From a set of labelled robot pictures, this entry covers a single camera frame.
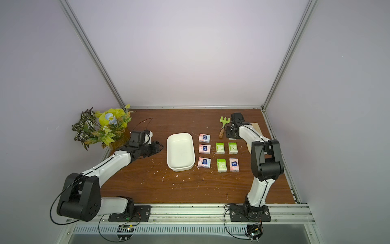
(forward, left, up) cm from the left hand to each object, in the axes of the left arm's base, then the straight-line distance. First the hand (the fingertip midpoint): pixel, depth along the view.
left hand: (162, 146), depth 89 cm
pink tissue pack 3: (-7, -25, -6) cm, 27 cm away
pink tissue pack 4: (-10, -43, -6) cm, 44 cm away
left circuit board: (-41, +14, -12) cm, 45 cm away
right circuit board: (-40, -49, -10) cm, 64 cm away
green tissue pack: (+3, -35, -6) cm, 36 cm away
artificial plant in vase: (+3, +29, +14) cm, 32 cm away
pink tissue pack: (+10, -26, -7) cm, 28 cm away
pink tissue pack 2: (+2, -25, -6) cm, 26 cm away
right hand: (+13, -44, -1) cm, 46 cm away
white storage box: (+2, -10, -10) cm, 14 cm away
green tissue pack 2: (+3, -43, -6) cm, 44 cm away
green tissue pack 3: (-9, -36, -6) cm, 37 cm away
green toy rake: (+26, -40, -7) cm, 48 cm away
